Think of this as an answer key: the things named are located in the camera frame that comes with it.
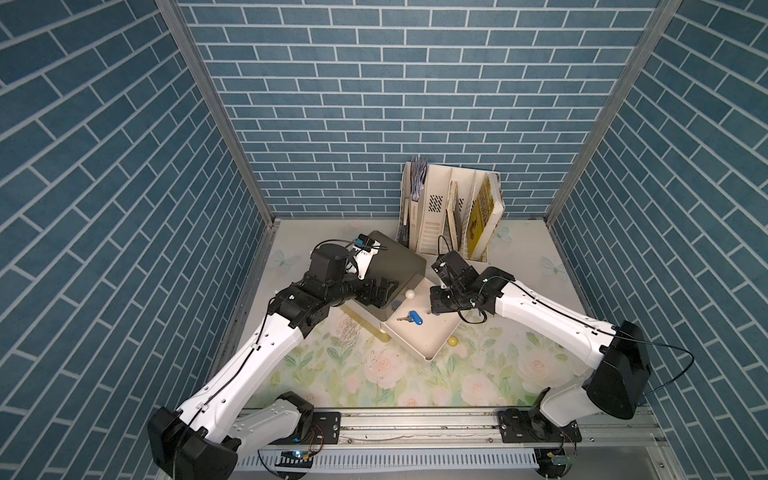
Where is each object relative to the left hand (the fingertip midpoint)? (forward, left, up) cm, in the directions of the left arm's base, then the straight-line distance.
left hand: (391, 278), depth 72 cm
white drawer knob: (0, -5, -8) cm, 10 cm away
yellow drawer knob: (-9, -16, -16) cm, 25 cm away
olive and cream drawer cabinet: (+14, 0, -10) cm, 17 cm away
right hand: (0, -12, -12) cm, 17 cm away
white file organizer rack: (+31, -18, -5) cm, 36 cm away
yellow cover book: (+27, -29, -2) cm, 40 cm away
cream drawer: (-4, -7, -19) cm, 20 cm away
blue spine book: (+30, -7, +5) cm, 32 cm away
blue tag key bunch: (-1, -6, -18) cm, 19 cm away
